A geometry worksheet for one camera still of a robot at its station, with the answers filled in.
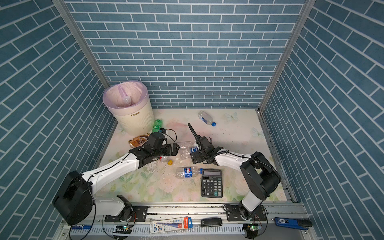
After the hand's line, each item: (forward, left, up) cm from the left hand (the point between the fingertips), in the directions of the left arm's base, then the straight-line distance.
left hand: (174, 147), depth 85 cm
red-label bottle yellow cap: (-4, +5, -8) cm, 10 cm away
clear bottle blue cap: (+30, -19, -8) cm, 37 cm away
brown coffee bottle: (+9, +25, -8) cm, 27 cm away
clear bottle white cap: (+7, -6, -11) cm, 15 cm away
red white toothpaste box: (-36, -1, -10) cm, 38 cm away
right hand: (0, -13, -8) cm, 15 cm away
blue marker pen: (-36, +42, -11) cm, 56 cm away
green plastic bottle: (+22, +14, -7) cm, 27 cm away
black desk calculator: (-18, -22, -10) cm, 29 cm away
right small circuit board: (-38, -41, -11) cm, 57 cm away
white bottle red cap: (+31, +34, +7) cm, 47 cm away
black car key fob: (-36, -19, -7) cm, 41 cm away
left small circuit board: (-37, +23, -15) cm, 46 cm away
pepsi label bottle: (-13, -8, -6) cm, 16 cm away
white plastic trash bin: (+15, +23, +6) cm, 28 cm away
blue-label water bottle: (-2, -7, -8) cm, 11 cm away
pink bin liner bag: (+38, +28, +10) cm, 48 cm away
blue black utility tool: (-38, -62, -6) cm, 73 cm away
